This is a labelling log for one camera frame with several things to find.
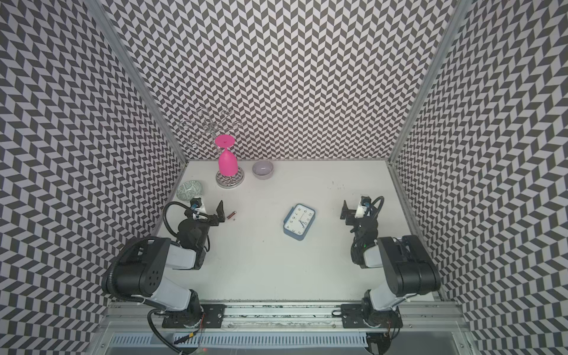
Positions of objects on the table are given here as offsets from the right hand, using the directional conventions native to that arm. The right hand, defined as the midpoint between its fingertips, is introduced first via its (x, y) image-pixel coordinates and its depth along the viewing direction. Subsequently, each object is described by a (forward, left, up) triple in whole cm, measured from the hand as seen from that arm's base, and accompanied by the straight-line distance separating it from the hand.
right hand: (356, 204), depth 91 cm
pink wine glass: (+14, +53, +12) cm, 56 cm away
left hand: (0, +60, +2) cm, 60 cm away
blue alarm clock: (-4, +24, -7) cm, 26 cm away
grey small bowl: (+23, +42, -3) cm, 48 cm away
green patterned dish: (+12, +75, -4) cm, 76 cm away
